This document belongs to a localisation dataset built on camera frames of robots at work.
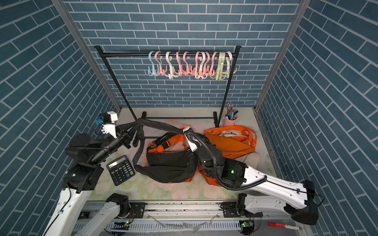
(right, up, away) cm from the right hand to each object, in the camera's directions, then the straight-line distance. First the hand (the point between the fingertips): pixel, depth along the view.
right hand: (192, 134), depth 62 cm
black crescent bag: (-14, -19, +15) cm, 28 cm away
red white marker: (+44, -44, +7) cm, 63 cm away
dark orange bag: (+10, -26, +15) cm, 32 cm away
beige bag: (+30, -14, +12) cm, 35 cm away
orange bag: (-25, -11, +25) cm, 36 cm away
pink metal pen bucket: (+26, +6, +39) cm, 47 cm away
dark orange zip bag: (-11, -10, +37) cm, 39 cm away
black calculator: (-43, -23, +23) cm, 54 cm away
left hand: (-20, +5, -5) cm, 21 cm away
